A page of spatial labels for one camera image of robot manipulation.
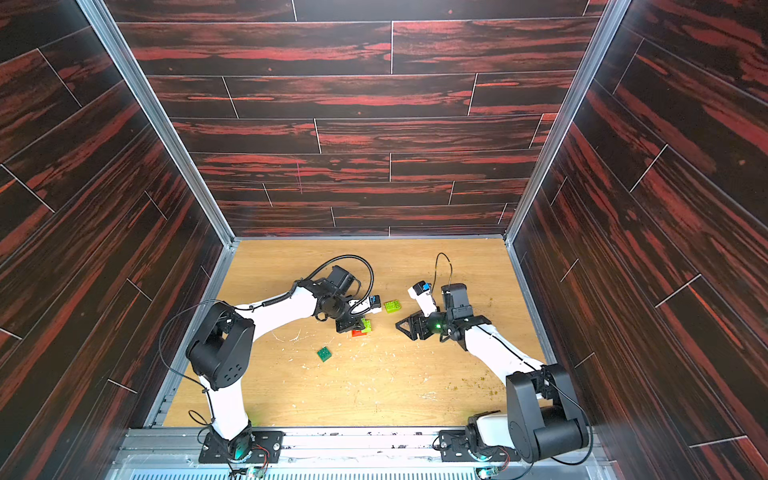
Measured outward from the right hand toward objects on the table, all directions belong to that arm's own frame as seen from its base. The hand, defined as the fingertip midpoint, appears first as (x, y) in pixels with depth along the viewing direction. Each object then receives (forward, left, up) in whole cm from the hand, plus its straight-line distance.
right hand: (412, 318), depth 88 cm
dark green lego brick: (-10, +26, -6) cm, 29 cm away
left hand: (+1, +15, -4) cm, 16 cm away
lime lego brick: (-1, +14, -3) cm, 14 cm away
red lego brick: (-2, +17, -6) cm, 18 cm away
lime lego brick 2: (+8, +6, -6) cm, 12 cm away
